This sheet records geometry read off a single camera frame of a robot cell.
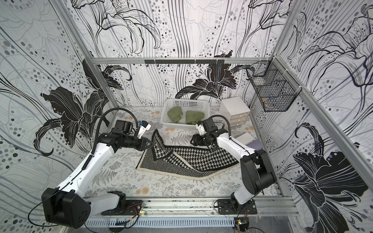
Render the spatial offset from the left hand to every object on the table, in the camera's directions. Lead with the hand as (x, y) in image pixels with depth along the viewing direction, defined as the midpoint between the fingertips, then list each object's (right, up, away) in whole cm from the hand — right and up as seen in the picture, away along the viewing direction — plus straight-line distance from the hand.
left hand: (154, 146), depth 76 cm
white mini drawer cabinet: (+51, +21, +22) cm, 59 cm away
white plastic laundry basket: (+15, +18, +32) cm, 40 cm away
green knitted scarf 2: (+8, +19, +29) cm, 36 cm away
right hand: (+23, +2, +13) cm, 26 cm away
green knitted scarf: (+21, +16, +26) cm, 37 cm away
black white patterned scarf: (+19, -11, +12) cm, 25 cm away
